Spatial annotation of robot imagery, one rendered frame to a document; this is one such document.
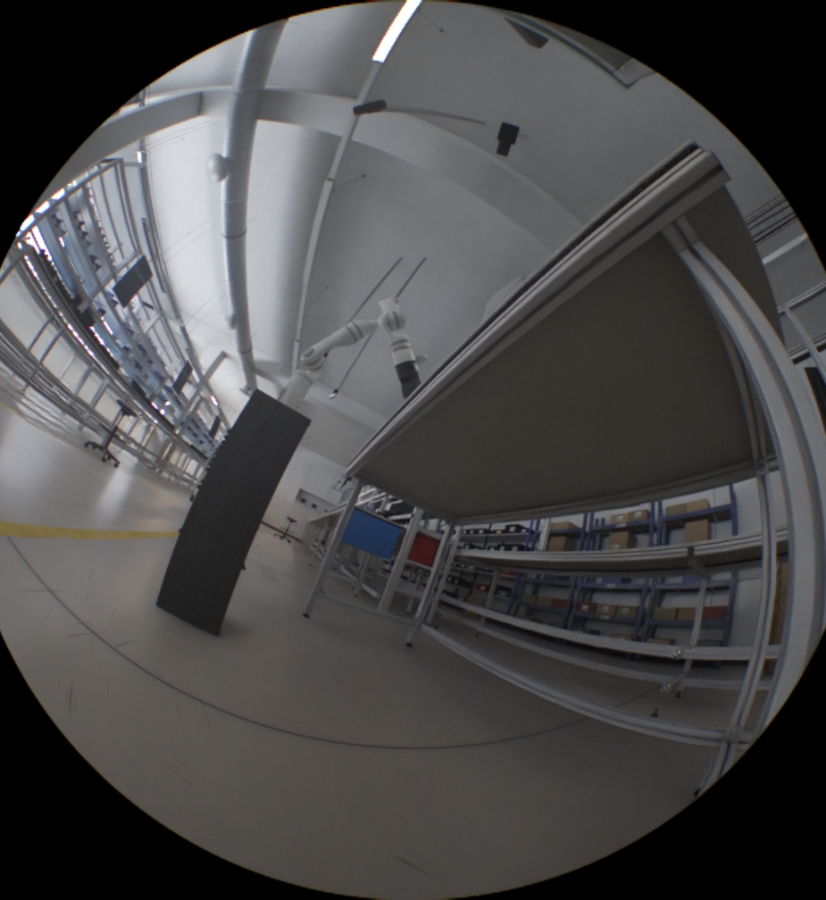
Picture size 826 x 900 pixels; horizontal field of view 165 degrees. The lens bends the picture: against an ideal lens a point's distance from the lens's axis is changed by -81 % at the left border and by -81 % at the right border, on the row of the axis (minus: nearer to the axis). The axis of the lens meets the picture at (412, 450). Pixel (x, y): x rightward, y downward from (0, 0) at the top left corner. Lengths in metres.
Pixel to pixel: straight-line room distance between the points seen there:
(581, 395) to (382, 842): 1.00
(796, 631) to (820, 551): 0.06
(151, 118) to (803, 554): 4.48
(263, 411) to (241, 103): 3.42
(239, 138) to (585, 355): 3.82
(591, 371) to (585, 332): 0.11
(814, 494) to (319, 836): 0.68
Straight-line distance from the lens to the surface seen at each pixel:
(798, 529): 0.26
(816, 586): 0.27
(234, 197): 4.22
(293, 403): 1.16
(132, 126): 4.17
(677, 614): 4.21
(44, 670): 0.70
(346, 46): 3.94
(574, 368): 0.69
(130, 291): 3.93
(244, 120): 3.88
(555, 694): 1.21
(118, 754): 0.60
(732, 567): 2.39
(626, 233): 0.49
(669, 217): 0.48
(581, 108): 3.38
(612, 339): 0.64
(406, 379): 0.98
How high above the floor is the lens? 0.48
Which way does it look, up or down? 23 degrees up
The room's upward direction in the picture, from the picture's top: 21 degrees clockwise
